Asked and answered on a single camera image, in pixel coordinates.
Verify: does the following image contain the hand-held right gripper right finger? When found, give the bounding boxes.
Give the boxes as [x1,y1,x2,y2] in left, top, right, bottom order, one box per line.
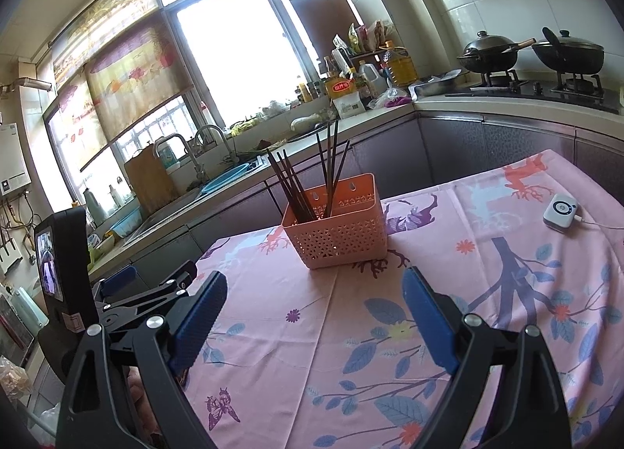
[402,266,573,449]

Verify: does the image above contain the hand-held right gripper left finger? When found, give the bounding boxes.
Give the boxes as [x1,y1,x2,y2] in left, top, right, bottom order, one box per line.
[56,270,229,449]

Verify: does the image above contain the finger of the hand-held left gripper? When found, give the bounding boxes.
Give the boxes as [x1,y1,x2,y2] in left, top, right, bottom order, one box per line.
[92,264,140,306]
[100,259,198,347]

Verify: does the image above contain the orange plastic basket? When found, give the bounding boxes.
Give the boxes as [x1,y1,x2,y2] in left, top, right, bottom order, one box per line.
[282,173,389,270]

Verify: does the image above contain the bunch of brown chopsticks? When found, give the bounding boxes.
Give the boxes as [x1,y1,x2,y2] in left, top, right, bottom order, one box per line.
[266,120,352,226]

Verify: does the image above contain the green basin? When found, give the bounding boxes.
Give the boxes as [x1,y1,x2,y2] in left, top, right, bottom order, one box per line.
[90,235,118,262]

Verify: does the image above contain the small blue basin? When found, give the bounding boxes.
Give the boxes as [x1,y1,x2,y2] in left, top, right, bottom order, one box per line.
[108,209,143,238]

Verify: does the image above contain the steel sink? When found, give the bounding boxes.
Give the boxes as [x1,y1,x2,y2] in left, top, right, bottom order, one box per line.
[122,159,271,247]

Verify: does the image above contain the green thermos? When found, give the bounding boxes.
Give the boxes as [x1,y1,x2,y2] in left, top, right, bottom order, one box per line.
[84,188,105,226]

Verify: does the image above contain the pink floral tablecloth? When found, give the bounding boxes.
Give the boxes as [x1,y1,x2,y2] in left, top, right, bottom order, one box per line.
[173,149,624,449]

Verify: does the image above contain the plastic bag of noodles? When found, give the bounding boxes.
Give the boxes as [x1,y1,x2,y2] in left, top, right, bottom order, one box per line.
[0,356,32,398]

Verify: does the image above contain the wooden cutting board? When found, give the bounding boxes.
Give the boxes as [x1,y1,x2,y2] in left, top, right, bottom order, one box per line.
[124,147,180,216]

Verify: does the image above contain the large blue basin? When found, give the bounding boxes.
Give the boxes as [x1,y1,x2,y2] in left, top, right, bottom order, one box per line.
[200,163,249,195]

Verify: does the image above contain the angular steel faucet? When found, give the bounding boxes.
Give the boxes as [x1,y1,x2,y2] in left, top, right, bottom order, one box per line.
[153,133,206,182]

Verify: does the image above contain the white teal appliance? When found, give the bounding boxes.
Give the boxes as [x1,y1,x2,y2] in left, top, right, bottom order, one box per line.
[155,136,179,170]

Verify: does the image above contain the white water heater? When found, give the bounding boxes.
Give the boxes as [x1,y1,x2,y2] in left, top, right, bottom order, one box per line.
[0,122,32,194]

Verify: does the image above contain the curved steel faucet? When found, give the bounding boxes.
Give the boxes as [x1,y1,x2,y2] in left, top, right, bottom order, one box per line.
[195,124,235,164]

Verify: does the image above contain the small white round-button device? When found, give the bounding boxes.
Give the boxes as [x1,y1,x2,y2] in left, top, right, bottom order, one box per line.
[543,194,581,234]

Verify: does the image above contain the grey kitchen cabinets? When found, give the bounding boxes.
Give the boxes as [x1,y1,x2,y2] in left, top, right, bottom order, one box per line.
[29,98,624,382]

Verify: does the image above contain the printed window blind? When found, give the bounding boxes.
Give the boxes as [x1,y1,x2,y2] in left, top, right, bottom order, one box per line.
[85,23,196,148]

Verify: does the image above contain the metal exhaust pipe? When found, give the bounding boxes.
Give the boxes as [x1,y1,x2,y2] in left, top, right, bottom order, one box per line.
[0,76,52,99]

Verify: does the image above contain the purple plastic bag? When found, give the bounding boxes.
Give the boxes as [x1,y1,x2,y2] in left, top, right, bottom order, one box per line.
[368,87,413,111]

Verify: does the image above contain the white packet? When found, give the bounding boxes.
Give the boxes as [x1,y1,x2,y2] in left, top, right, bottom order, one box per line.
[336,93,366,119]

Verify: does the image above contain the metal tray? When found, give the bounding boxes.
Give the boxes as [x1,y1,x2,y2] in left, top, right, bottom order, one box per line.
[409,70,461,98]

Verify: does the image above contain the white plastic jug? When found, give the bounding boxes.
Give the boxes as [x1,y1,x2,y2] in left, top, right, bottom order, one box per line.
[358,62,388,99]

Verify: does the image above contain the kitchen window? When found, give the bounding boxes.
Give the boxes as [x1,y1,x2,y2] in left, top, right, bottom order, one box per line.
[151,0,337,128]

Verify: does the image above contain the cluster of seasoning bottles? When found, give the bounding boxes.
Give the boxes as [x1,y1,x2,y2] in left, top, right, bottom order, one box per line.
[295,54,362,104]

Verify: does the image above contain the orange labelled packet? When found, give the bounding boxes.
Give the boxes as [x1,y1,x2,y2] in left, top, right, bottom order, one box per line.
[326,79,353,100]

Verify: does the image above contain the gas stove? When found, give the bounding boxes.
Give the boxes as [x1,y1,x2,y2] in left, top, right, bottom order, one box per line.
[446,70,622,113]

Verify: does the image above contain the yellow cooking oil bottle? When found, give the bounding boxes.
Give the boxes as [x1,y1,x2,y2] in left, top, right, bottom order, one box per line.
[383,41,420,87]

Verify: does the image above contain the domed wok lid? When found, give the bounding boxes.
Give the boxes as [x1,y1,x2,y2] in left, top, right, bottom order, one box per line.
[463,31,512,54]

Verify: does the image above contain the pile of food packets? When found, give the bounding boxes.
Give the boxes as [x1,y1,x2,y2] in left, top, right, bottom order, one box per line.
[333,20,393,55]

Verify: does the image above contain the brown board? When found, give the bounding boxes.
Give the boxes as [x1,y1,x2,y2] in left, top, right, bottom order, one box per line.
[289,0,364,57]

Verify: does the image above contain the black flat wok lid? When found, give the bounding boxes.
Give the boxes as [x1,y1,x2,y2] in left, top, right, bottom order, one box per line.
[548,30,604,49]

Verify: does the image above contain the white cable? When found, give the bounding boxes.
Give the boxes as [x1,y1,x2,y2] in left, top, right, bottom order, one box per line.
[578,216,624,232]

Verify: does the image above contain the black wok with wooden handle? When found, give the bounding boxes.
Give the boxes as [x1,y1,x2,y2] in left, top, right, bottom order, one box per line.
[457,39,537,74]

